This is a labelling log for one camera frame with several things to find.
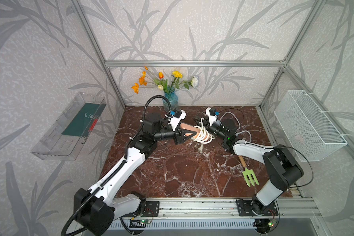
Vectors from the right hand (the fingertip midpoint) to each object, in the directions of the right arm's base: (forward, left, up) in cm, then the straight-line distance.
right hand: (195, 117), depth 81 cm
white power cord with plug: (-16, -3, +6) cm, 18 cm away
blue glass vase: (+31, +17, -11) cm, 36 cm away
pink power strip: (-13, +5, +9) cm, 17 cm away
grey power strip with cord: (-13, -14, +9) cm, 21 cm away
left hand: (-15, +2, +7) cm, 16 cm away
